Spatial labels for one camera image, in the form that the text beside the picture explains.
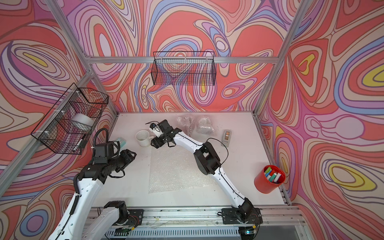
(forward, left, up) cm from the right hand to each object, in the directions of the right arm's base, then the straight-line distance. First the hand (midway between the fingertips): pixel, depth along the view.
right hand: (157, 143), depth 99 cm
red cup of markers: (-28, -64, +4) cm, 70 cm away
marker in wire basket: (-14, +30, +24) cm, 41 cm away
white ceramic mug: (+5, +10, +1) cm, 11 cm away
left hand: (-16, +6, +14) cm, 22 cm away
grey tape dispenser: (+3, -48, -1) cm, 48 cm away
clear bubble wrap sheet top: (+8, -33, +7) cm, 35 cm away
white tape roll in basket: (-4, +30, +30) cm, 43 cm away
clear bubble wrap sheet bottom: (-17, -12, -3) cm, 21 cm away
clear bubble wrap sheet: (+9, -22, +7) cm, 25 cm away
